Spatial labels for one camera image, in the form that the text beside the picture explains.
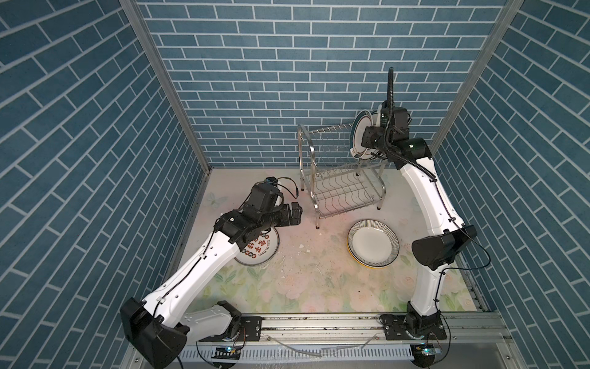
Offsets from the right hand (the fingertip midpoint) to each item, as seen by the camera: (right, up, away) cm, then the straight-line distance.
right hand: (369, 133), depth 79 cm
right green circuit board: (+15, -72, -8) cm, 74 cm away
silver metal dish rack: (-7, -15, +30) cm, 34 cm away
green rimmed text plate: (-41, -43, +12) cm, 61 cm away
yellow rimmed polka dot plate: (-2, -47, +6) cm, 47 cm away
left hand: (-25, -27, -5) cm, 37 cm away
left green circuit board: (-47, -72, -7) cm, 86 cm away
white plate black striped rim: (+6, -42, +13) cm, 44 cm away
